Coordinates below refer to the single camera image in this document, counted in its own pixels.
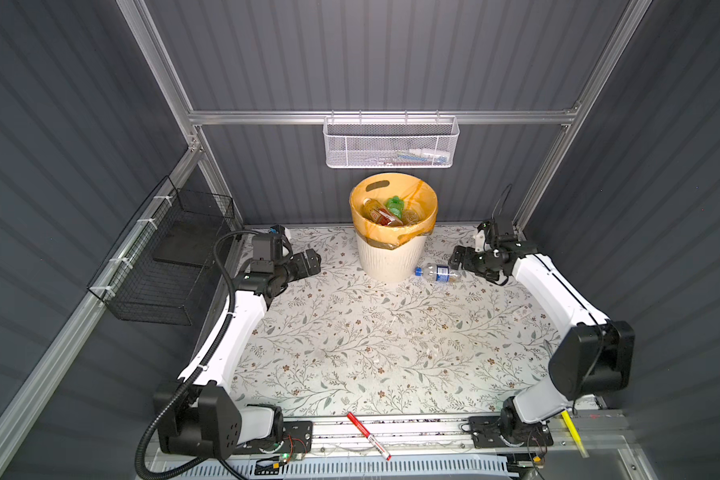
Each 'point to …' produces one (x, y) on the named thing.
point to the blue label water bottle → (438, 273)
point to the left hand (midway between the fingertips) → (306, 259)
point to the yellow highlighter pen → (575, 434)
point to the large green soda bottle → (395, 205)
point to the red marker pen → (379, 449)
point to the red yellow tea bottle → (379, 214)
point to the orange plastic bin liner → (418, 216)
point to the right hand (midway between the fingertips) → (466, 266)
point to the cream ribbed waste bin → (391, 264)
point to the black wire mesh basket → (161, 266)
